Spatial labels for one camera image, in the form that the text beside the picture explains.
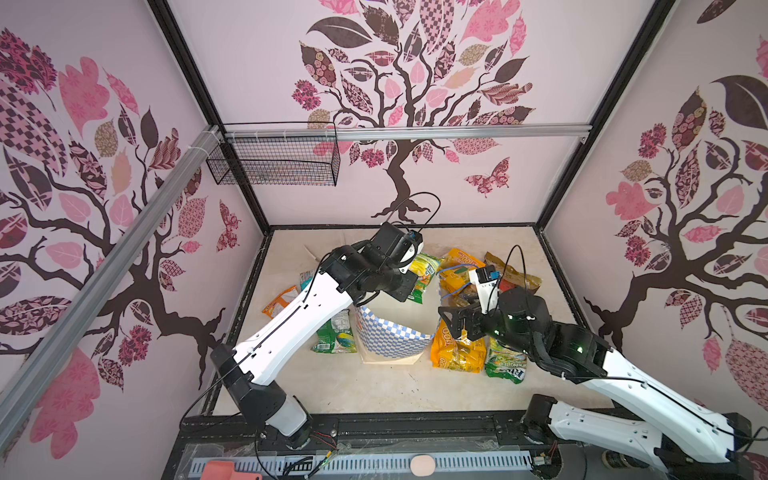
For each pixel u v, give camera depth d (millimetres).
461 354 817
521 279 1004
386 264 542
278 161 1219
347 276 443
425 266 678
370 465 697
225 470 693
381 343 732
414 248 627
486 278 553
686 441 406
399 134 950
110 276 532
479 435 735
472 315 552
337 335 870
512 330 499
